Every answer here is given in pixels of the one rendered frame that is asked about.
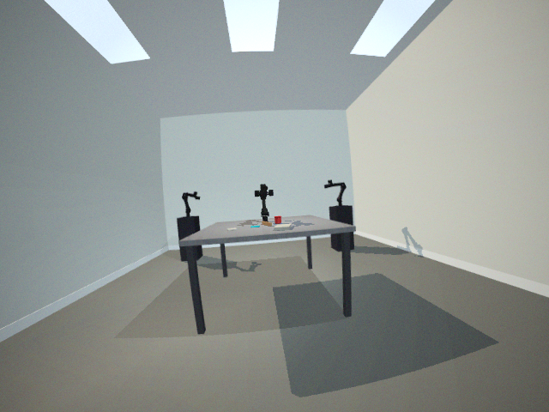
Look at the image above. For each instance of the cream flat rectangular block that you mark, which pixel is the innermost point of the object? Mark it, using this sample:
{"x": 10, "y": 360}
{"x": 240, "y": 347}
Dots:
{"x": 282, "y": 227}

